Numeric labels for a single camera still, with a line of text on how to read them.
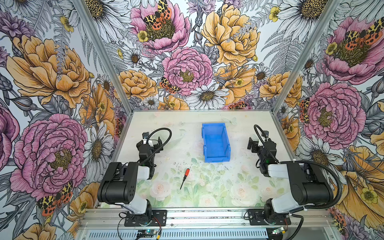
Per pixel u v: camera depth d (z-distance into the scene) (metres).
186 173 0.89
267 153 0.73
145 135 0.79
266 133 0.79
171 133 0.75
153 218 0.73
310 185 0.46
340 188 0.42
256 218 0.73
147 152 0.71
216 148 1.01
